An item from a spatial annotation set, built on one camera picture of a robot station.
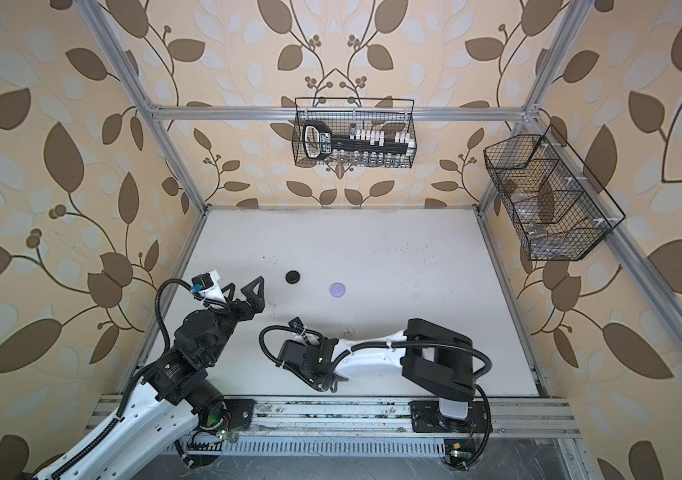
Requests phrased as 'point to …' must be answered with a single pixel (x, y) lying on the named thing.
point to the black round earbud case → (292, 276)
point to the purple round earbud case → (337, 289)
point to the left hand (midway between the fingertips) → (251, 281)
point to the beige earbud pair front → (347, 332)
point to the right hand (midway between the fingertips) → (309, 355)
